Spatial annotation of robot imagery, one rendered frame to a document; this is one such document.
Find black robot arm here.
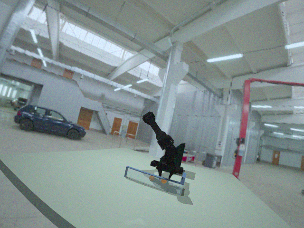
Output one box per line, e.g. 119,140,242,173
142,112,178,171

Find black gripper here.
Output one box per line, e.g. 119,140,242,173
150,154,183,179

